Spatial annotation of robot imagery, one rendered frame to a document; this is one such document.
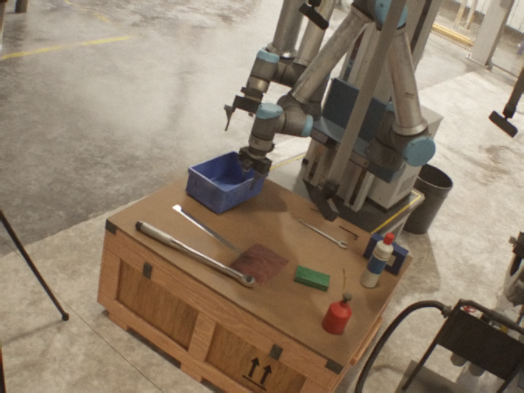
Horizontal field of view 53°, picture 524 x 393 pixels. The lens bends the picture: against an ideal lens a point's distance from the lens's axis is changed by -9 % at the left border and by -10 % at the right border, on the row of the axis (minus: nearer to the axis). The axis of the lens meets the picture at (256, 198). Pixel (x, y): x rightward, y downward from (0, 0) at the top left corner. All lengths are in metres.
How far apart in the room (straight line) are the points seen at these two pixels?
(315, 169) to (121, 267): 1.23
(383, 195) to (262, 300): 1.25
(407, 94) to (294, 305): 0.90
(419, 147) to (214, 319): 1.05
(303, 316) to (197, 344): 0.42
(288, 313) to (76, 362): 0.83
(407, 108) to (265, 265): 0.82
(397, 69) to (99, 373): 1.59
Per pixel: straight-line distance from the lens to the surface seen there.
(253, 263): 2.01
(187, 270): 1.93
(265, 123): 2.11
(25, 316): 2.34
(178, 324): 2.11
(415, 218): 3.56
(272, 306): 1.90
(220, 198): 2.19
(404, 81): 2.19
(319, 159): 2.92
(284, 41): 2.61
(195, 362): 2.15
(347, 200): 2.90
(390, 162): 2.53
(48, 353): 2.21
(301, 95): 2.24
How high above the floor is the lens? 1.69
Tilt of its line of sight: 30 degrees down
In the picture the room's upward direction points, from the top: 18 degrees clockwise
